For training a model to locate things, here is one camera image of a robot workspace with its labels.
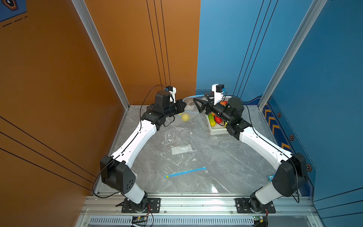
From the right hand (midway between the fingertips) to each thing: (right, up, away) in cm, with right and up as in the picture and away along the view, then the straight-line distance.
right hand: (200, 96), depth 72 cm
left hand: (-7, -2, +5) cm, 8 cm away
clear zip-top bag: (-10, -36, +20) cm, 42 cm away
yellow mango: (-8, -11, +16) cm, 21 cm away
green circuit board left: (-31, -62, -1) cm, 69 cm away
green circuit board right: (+30, -63, +1) cm, 70 cm away
